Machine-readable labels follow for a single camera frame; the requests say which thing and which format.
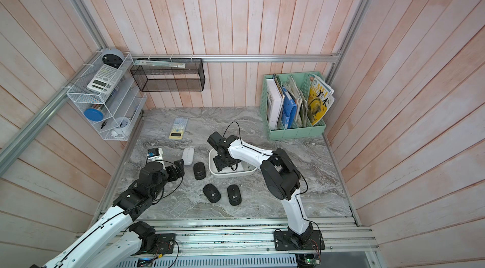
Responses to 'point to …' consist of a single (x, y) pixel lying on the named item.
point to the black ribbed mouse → (199, 169)
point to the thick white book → (275, 101)
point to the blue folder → (290, 110)
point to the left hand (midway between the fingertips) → (174, 164)
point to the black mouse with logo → (233, 194)
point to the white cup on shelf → (119, 126)
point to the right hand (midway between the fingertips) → (226, 162)
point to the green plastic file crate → (297, 85)
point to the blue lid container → (93, 114)
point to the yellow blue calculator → (178, 129)
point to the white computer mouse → (187, 155)
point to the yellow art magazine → (320, 98)
